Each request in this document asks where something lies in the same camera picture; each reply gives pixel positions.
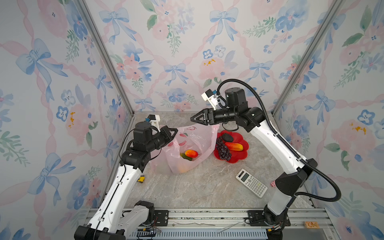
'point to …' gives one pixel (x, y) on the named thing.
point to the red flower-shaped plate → (236, 155)
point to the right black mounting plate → (256, 218)
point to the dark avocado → (227, 137)
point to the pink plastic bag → (198, 137)
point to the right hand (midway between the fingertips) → (194, 118)
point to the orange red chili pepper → (234, 146)
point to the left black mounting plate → (161, 218)
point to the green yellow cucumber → (185, 157)
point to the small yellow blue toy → (141, 178)
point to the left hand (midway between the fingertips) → (178, 128)
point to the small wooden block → (311, 225)
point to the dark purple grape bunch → (224, 153)
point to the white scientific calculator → (251, 183)
